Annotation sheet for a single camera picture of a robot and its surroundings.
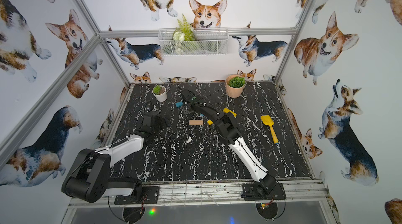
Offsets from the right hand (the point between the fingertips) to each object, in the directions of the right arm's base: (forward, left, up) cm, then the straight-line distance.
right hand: (185, 109), depth 104 cm
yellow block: (-10, -16, -1) cm, 19 cm away
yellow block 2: (0, -28, -3) cm, 28 cm away
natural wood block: (-10, -7, -1) cm, 12 cm away
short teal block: (+5, +5, -1) cm, 7 cm away
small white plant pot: (+9, +17, +6) cm, 21 cm away
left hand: (-10, +10, +8) cm, 16 cm away
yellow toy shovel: (-9, -53, -1) cm, 53 cm away
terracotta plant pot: (+13, -33, +8) cm, 36 cm away
